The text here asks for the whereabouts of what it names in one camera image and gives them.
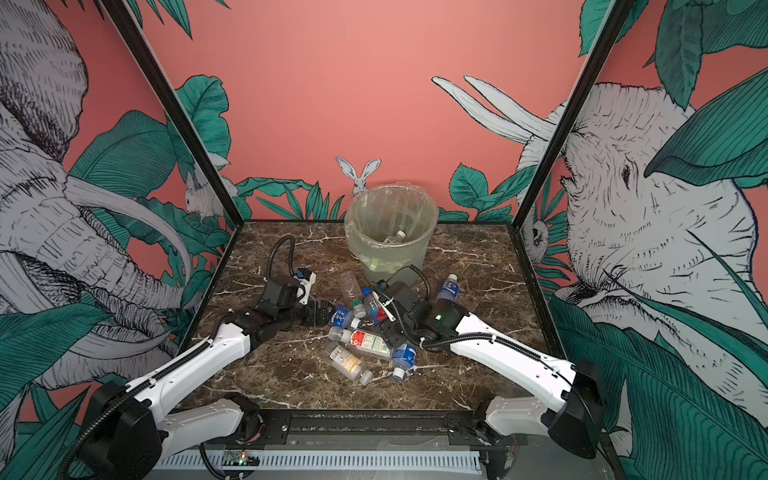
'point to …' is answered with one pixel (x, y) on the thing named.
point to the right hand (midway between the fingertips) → (385, 321)
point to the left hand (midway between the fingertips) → (323, 302)
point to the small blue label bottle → (341, 317)
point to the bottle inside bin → (398, 238)
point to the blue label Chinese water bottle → (450, 289)
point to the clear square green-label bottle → (351, 293)
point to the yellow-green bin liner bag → (389, 226)
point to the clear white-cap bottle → (404, 357)
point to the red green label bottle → (363, 341)
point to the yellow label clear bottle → (350, 363)
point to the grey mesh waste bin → (389, 228)
